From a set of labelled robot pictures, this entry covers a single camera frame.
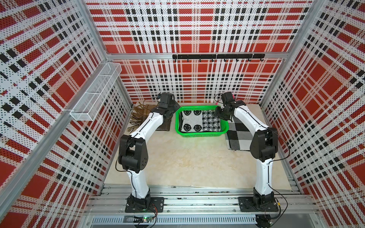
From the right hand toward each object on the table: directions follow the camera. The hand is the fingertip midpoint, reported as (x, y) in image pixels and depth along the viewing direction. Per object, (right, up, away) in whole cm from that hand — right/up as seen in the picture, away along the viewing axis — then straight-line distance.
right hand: (218, 114), depth 96 cm
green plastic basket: (-23, -14, 0) cm, 26 cm away
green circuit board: (-42, -53, -26) cm, 73 cm away
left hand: (-27, +6, -3) cm, 28 cm away
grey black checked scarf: (+15, -16, +3) cm, 22 cm away
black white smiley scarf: (-12, -5, +9) cm, 17 cm away
